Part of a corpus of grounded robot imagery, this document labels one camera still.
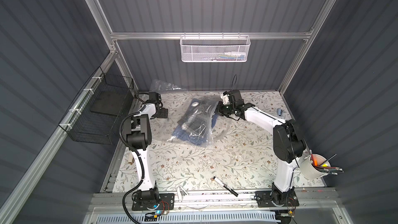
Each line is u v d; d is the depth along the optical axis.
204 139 0.87
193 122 0.95
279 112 1.06
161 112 0.96
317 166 0.77
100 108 0.75
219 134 0.97
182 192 0.75
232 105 0.74
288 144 0.53
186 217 0.71
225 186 0.77
